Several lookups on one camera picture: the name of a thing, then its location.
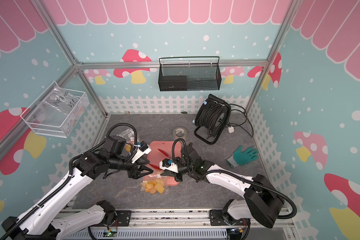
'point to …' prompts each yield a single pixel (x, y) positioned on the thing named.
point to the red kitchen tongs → (165, 153)
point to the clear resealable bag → (154, 183)
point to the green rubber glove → (239, 157)
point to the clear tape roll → (179, 132)
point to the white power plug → (231, 129)
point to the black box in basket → (173, 83)
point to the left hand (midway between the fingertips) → (148, 169)
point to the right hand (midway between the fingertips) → (163, 172)
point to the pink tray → (178, 149)
